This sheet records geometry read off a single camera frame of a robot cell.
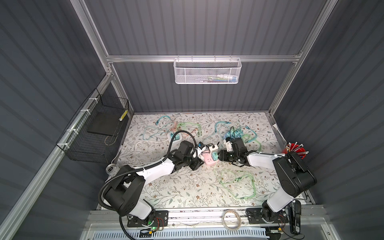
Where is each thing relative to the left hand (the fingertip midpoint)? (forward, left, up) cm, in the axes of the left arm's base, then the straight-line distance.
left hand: (200, 158), depth 87 cm
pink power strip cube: (+2, -6, -4) cm, 7 cm away
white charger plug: (+6, -10, 0) cm, 11 cm away
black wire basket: (+6, +53, +20) cm, 57 cm away
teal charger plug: (+2, -9, 0) cm, 10 cm away
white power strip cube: (+17, +14, -3) cm, 23 cm away
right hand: (+4, -14, -6) cm, 15 cm away
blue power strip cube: (+17, -24, +1) cm, 29 cm away
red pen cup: (-1, -56, +7) cm, 56 cm away
